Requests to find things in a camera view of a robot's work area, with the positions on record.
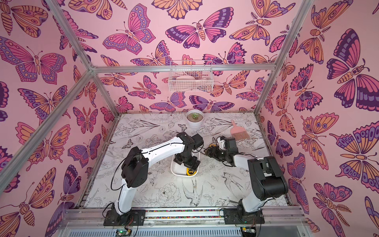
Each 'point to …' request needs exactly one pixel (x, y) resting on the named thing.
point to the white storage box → (180, 170)
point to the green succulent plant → (195, 115)
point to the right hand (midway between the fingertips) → (206, 153)
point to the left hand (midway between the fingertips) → (191, 167)
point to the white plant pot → (195, 123)
